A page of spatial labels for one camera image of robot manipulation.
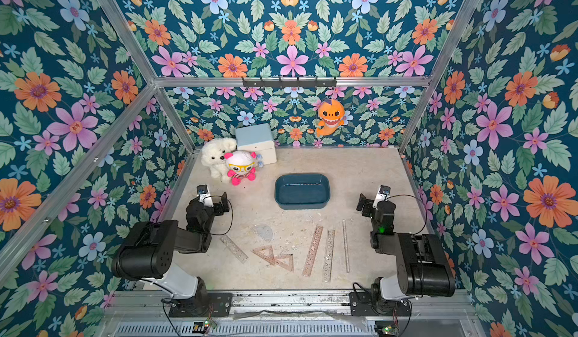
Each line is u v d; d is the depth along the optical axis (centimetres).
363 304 74
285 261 83
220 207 84
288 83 93
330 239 88
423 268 44
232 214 86
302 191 102
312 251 86
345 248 86
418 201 103
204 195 80
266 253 85
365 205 84
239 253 85
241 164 93
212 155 93
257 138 104
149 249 48
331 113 98
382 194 79
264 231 91
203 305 68
